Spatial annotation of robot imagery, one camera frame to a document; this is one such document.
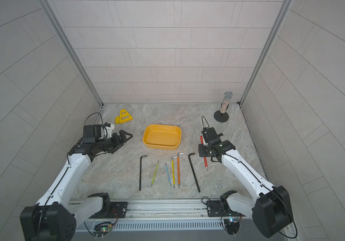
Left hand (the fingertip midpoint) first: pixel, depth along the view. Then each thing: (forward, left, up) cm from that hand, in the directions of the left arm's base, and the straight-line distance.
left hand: (130, 137), depth 79 cm
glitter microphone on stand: (+27, -57, -13) cm, 64 cm away
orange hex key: (-11, -26, -16) cm, 33 cm away
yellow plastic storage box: (+10, -15, -15) cm, 23 cm away
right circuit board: (-37, -51, -16) cm, 65 cm away
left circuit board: (-38, +8, -15) cm, 42 cm away
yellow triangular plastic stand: (+27, +14, -16) cm, 35 cm away
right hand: (-3, -39, -7) cm, 39 cm away
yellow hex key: (-12, -23, -15) cm, 30 cm away
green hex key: (-14, -12, -16) cm, 25 cm away
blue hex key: (-11, -19, -16) cm, 28 cm away
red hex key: (-9, -40, -5) cm, 41 cm away
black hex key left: (-12, -4, -16) cm, 20 cm away
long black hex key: (-12, -34, -15) cm, 39 cm away
